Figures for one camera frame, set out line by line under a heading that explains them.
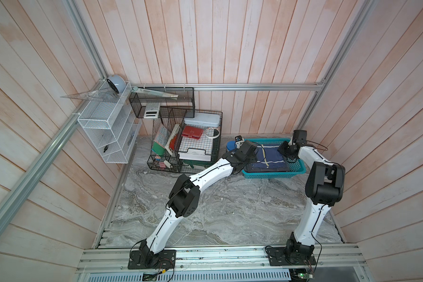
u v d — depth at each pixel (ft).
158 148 3.34
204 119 3.25
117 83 2.73
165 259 2.36
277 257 2.39
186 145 2.89
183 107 3.51
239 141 2.67
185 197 1.80
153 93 2.97
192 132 2.99
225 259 2.44
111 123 2.29
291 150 2.61
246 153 2.30
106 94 2.82
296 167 3.21
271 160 3.22
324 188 1.81
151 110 3.19
